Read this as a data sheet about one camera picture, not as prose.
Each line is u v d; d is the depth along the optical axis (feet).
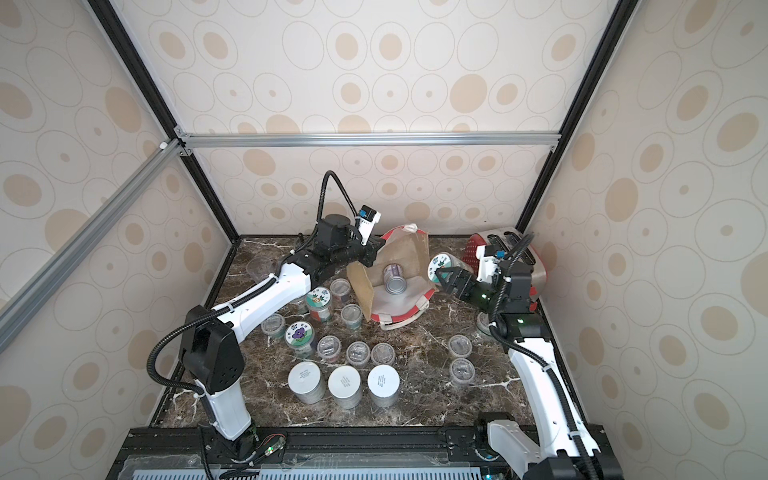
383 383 2.44
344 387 2.44
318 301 3.02
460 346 2.80
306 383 2.48
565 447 1.28
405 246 3.47
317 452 2.41
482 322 2.94
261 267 3.48
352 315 3.02
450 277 2.19
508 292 1.81
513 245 3.08
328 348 2.77
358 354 2.73
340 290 3.19
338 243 2.13
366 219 2.30
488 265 2.20
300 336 2.75
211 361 1.52
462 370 2.66
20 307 1.68
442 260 2.38
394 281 3.20
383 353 2.74
